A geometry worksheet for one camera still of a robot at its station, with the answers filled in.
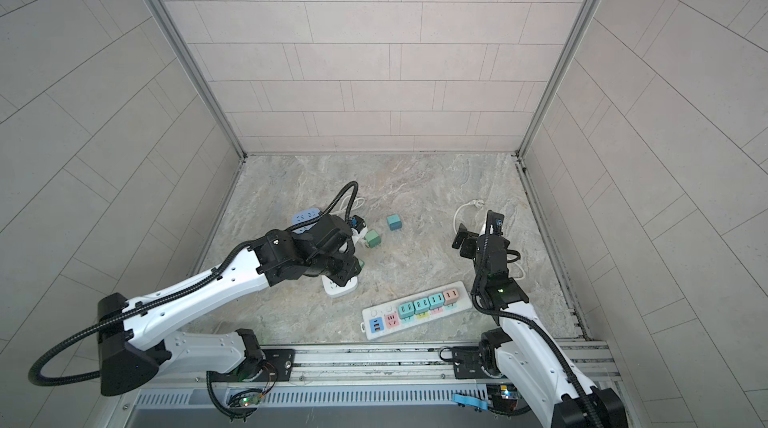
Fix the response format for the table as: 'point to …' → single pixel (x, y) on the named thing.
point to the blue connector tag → (470, 401)
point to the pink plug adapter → (450, 296)
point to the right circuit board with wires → (503, 398)
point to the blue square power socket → (304, 215)
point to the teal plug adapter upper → (394, 222)
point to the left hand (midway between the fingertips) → (365, 267)
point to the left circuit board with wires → (245, 398)
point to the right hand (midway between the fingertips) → (472, 227)
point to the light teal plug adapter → (436, 301)
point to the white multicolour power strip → (402, 314)
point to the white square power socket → (332, 289)
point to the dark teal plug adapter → (421, 305)
